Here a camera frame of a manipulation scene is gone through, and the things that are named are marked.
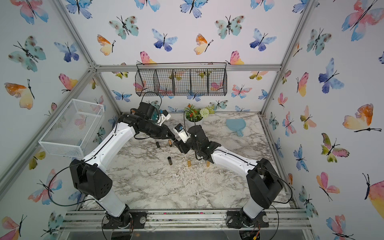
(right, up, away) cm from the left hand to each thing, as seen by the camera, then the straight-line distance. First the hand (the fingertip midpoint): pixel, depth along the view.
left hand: (174, 135), depth 78 cm
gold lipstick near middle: (+7, -17, +12) cm, 22 cm away
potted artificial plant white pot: (+10, +11, +21) cm, 25 cm away
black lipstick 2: (+1, -4, +1) cm, 4 cm away
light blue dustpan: (+42, +6, +36) cm, 56 cm away
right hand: (+2, -1, +3) cm, 4 cm away
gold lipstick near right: (+19, -18, +12) cm, 28 cm away
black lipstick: (-4, -15, +11) cm, 19 cm away
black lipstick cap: (-14, -7, +21) cm, 26 cm away
